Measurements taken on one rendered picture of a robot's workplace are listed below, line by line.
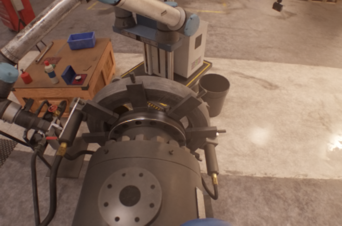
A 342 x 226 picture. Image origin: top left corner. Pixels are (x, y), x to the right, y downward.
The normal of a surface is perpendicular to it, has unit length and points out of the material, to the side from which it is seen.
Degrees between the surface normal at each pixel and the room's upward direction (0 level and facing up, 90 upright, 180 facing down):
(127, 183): 0
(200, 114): 90
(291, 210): 0
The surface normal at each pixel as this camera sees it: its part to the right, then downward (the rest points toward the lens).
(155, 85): 0.15, -0.24
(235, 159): 0.00, -0.73
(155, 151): 0.24, -0.71
